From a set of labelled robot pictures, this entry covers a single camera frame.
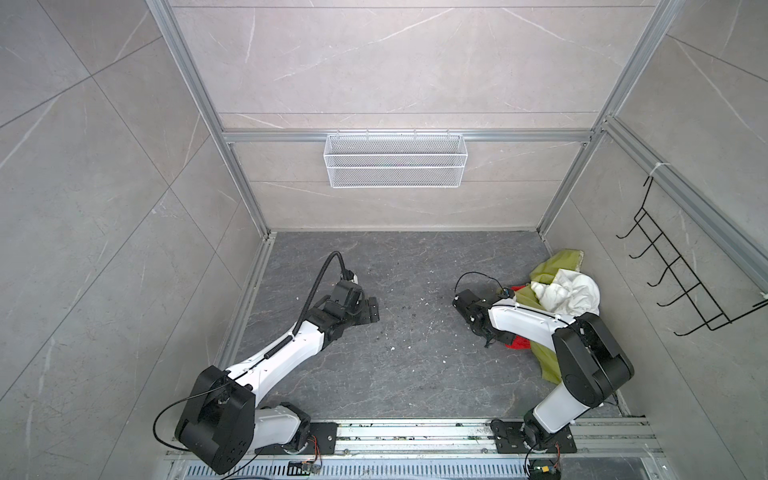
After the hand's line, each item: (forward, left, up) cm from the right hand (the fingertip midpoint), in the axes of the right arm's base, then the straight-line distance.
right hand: (501, 326), depth 90 cm
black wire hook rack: (-7, -31, +30) cm, 44 cm away
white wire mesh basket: (+50, +31, +27) cm, 65 cm away
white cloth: (+4, -18, +11) cm, 21 cm away
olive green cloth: (+21, -22, -1) cm, 30 cm away
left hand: (+5, +41, +9) cm, 42 cm away
